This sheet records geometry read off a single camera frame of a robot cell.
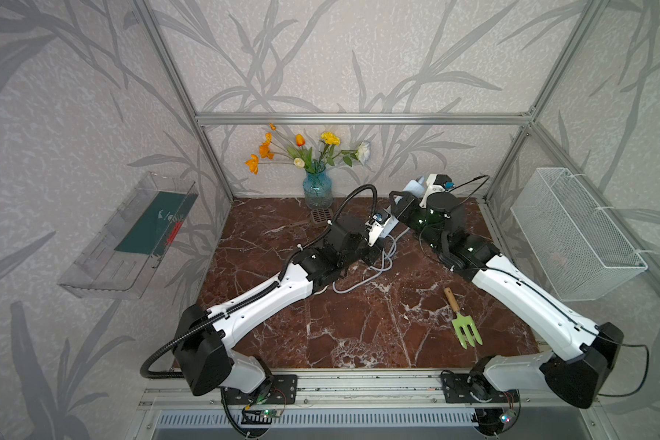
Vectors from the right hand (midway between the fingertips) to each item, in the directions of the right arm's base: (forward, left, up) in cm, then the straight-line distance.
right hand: (391, 195), depth 70 cm
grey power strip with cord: (0, -2, -34) cm, 34 cm away
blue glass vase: (+31, +24, -27) cm, 47 cm away
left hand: (-5, +2, -9) cm, 11 cm away
